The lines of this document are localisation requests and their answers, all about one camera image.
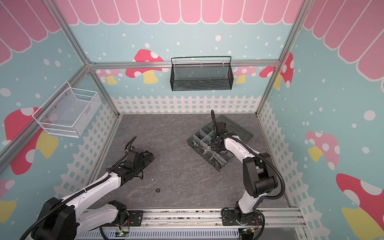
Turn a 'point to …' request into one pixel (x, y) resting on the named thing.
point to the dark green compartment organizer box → (200, 141)
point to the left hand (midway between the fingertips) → (148, 161)
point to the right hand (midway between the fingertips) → (216, 145)
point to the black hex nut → (157, 190)
